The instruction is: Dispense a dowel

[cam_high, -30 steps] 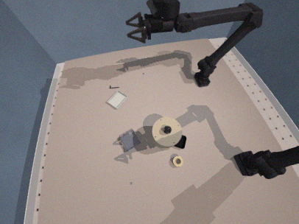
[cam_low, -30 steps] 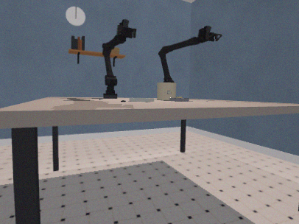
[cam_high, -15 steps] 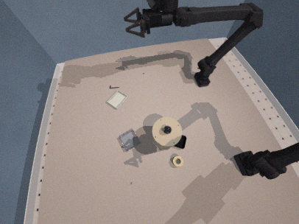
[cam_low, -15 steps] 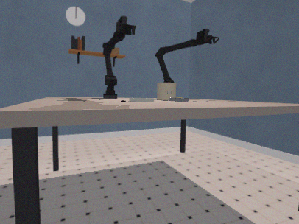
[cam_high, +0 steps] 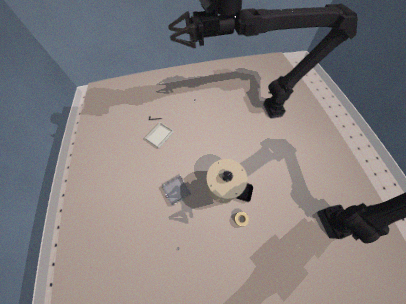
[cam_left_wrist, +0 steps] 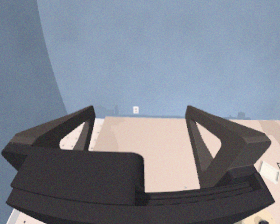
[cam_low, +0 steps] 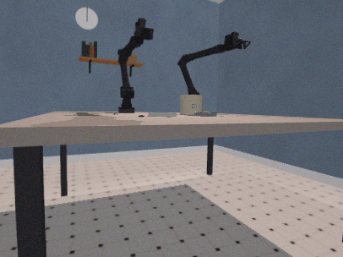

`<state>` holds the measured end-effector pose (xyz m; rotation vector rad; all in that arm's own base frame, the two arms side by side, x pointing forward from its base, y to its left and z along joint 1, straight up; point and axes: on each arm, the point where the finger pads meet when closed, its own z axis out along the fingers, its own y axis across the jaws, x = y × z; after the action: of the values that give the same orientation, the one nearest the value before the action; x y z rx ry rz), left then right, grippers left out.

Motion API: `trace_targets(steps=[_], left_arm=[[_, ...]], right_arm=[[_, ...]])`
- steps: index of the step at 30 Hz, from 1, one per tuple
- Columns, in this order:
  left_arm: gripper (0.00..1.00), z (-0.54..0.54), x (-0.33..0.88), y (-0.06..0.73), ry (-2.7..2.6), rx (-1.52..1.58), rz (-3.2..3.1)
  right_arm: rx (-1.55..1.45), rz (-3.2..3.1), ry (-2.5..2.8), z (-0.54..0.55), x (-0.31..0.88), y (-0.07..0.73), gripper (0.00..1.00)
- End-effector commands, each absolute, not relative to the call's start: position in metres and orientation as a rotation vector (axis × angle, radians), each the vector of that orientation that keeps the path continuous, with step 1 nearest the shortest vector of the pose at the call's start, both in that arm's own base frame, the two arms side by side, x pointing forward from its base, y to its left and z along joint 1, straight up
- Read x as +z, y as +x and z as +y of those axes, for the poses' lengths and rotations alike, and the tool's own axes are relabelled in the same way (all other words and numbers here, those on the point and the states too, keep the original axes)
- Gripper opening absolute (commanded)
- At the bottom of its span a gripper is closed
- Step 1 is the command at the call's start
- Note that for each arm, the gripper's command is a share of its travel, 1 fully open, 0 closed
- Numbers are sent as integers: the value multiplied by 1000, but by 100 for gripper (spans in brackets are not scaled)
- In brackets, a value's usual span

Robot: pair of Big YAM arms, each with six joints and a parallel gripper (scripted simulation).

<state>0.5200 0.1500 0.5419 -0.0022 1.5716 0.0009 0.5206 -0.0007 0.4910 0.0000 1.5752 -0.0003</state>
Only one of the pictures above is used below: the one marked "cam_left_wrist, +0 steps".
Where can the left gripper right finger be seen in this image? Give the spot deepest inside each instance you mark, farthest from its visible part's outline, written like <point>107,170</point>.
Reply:
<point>240,145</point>

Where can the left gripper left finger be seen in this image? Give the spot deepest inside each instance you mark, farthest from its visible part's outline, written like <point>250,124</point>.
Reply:
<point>50,134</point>

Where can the pale grey shallow rectangular tray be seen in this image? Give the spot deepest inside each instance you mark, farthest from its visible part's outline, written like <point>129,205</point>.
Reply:
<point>269,171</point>

